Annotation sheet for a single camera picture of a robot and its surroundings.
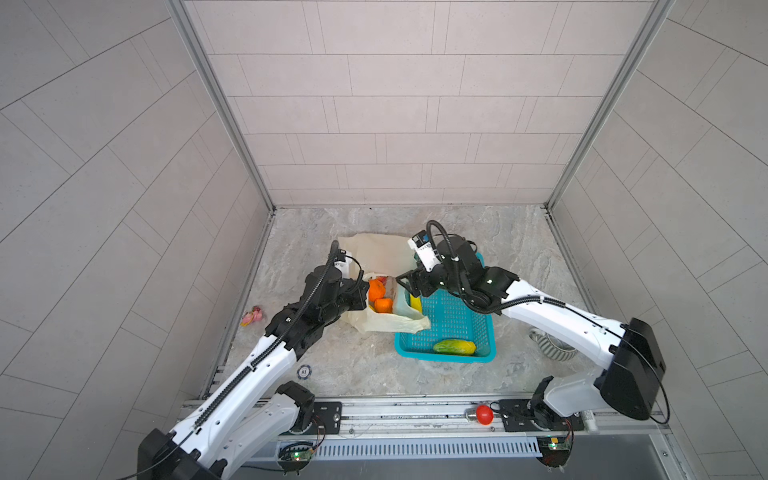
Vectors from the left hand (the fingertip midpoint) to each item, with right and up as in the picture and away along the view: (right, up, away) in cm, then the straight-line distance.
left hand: (377, 282), depth 74 cm
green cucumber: (+20, -18, +4) cm, 27 cm away
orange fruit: (-1, -5, +14) cm, 15 cm away
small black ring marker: (-20, -24, +3) cm, 31 cm away
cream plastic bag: (+1, +6, +9) cm, 11 cm away
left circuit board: (-17, -35, -10) cm, 41 cm away
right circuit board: (+41, -37, -7) cm, 56 cm away
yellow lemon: (+11, -9, +14) cm, 19 cm away
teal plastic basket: (+21, -14, +14) cm, 29 cm away
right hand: (+7, +2, +1) cm, 8 cm away
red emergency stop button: (+25, -30, -5) cm, 40 cm away
